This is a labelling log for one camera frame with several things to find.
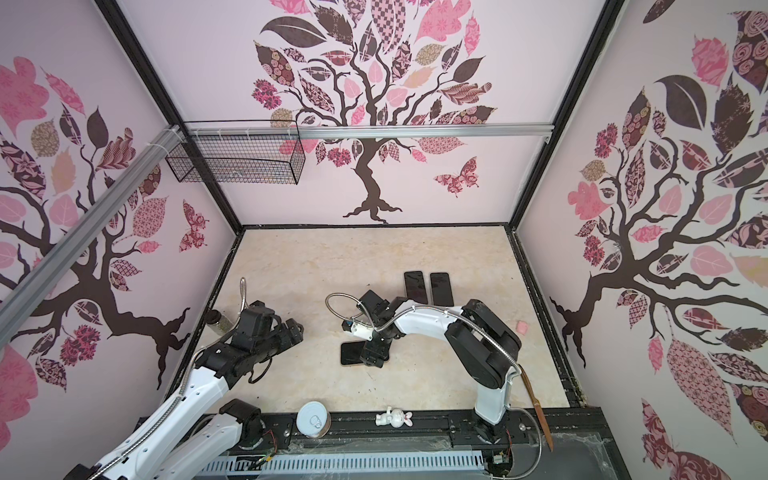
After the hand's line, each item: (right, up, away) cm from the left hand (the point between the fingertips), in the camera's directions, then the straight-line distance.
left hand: (293, 338), depth 81 cm
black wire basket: (-22, +57, +13) cm, 63 cm away
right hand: (+22, -4, +7) cm, 23 cm away
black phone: (+15, -7, +8) cm, 19 cm away
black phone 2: (+45, +11, +19) cm, 50 cm away
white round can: (+9, -17, -11) cm, 22 cm away
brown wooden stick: (+67, -17, -4) cm, 69 cm away
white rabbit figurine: (+29, -18, -8) cm, 35 cm away
